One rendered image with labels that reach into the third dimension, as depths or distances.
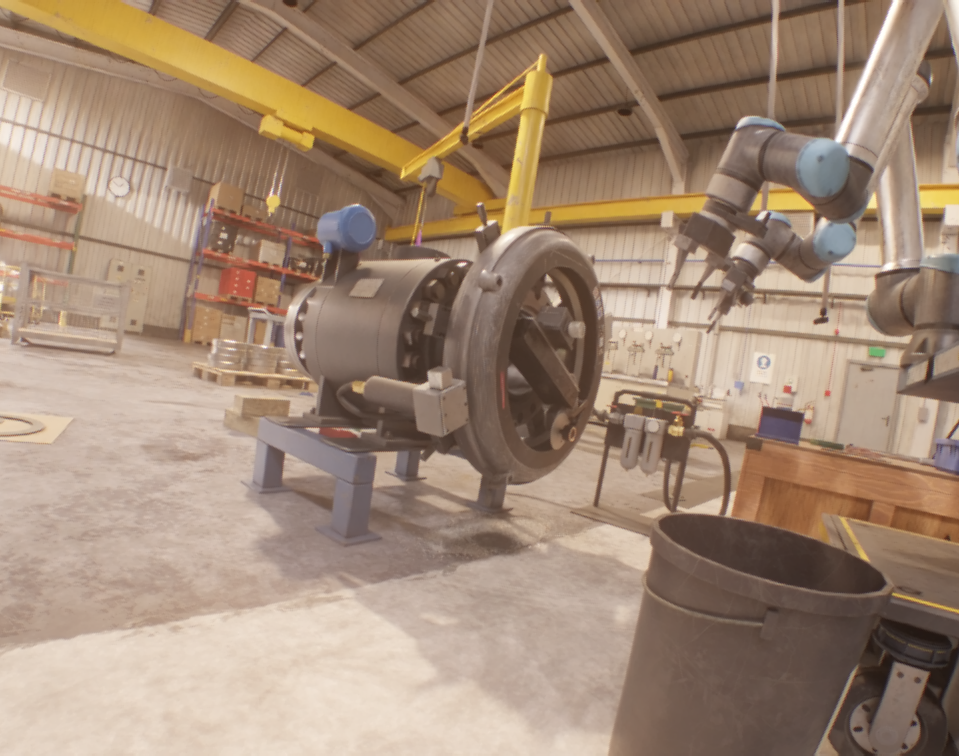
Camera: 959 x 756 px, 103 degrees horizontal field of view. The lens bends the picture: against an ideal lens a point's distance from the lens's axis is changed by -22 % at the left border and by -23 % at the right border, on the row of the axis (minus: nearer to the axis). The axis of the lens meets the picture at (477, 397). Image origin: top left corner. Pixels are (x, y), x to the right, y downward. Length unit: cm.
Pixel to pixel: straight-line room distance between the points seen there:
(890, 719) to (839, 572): 27
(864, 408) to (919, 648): 1096
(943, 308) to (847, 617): 90
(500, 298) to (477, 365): 17
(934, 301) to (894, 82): 51
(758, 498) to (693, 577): 132
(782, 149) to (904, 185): 72
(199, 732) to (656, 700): 59
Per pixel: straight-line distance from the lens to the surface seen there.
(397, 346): 141
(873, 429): 1179
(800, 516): 192
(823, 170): 92
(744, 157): 99
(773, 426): 207
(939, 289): 139
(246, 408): 270
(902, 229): 158
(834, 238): 130
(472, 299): 115
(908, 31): 116
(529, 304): 149
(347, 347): 159
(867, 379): 1185
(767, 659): 60
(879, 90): 111
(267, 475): 178
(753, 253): 137
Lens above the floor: 53
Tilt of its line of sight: 3 degrees down
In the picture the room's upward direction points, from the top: 10 degrees clockwise
